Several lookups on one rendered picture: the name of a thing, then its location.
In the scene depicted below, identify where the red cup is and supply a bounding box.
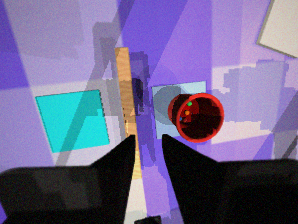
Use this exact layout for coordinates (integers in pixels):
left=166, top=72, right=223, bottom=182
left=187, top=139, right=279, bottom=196
left=168, top=93, right=224, bottom=143

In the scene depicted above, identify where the tan wooden bar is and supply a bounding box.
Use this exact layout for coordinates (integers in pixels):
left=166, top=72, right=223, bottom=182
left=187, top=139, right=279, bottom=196
left=114, top=47, right=142, bottom=180

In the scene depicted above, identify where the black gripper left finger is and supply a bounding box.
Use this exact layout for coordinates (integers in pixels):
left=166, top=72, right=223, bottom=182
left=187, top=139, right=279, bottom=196
left=0, top=134, right=136, bottom=224

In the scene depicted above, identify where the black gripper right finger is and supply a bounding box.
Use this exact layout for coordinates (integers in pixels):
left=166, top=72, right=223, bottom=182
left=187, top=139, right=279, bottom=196
left=162, top=134, right=298, bottom=224

